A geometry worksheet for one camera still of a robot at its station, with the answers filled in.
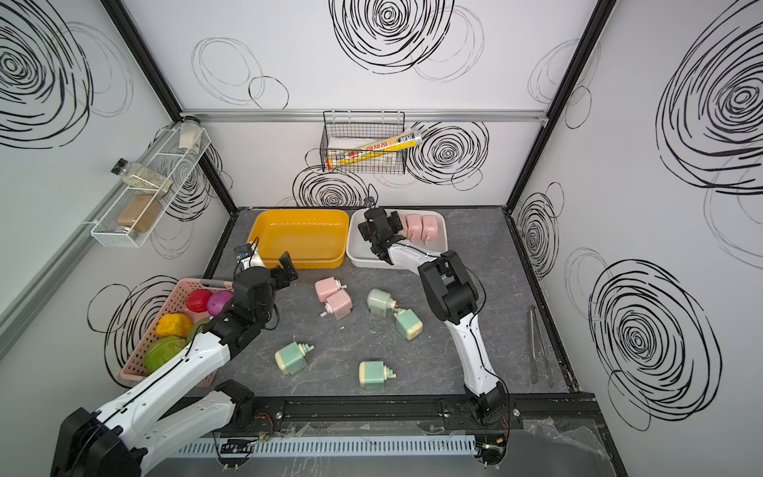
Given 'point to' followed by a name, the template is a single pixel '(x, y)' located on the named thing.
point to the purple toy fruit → (217, 300)
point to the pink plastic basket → (175, 302)
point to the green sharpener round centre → (379, 302)
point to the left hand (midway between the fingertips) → (273, 258)
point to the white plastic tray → (359, 251)
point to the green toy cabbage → (162, 350)
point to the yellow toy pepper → (174, 324)
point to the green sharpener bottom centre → (374, 374)
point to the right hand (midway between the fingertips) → (384, 216)
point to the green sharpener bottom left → (292, 358)
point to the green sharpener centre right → (408, 323)
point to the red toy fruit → (198, 300)
